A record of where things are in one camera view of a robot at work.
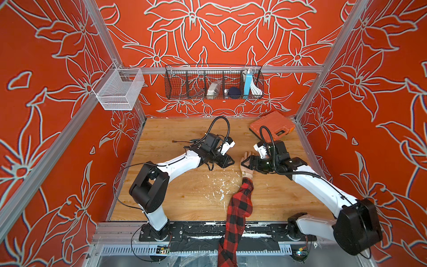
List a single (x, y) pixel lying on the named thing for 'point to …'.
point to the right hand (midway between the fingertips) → (243, 165)
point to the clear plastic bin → (118, 89)
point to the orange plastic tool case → (278, 125)
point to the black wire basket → (192, 82)
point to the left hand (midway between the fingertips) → (233, 160)
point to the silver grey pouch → (213, 89)
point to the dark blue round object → (234, 93)
